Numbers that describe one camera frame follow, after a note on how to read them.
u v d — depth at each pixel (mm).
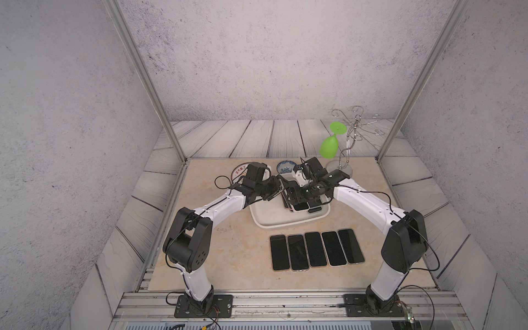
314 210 961
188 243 471
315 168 670
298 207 821
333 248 871
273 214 964
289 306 746
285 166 1103
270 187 785
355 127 912
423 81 878
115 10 700
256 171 701
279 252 848
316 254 850
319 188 613
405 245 458
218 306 729
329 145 941
